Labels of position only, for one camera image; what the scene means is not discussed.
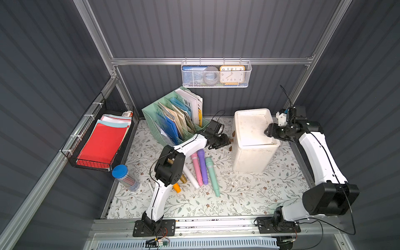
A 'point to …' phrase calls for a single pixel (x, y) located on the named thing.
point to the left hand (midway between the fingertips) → (228, 142)
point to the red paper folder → (102, 147)
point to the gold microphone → (183, 178)
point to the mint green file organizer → (168, 106)
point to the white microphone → (190, 176)
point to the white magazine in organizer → (195, 102)
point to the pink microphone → (195, 157)
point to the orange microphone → (176, 187)
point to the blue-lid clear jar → (120, 172)
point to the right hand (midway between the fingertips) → (274, 132)
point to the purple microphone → (203, 166)
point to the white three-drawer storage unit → (251, 148)
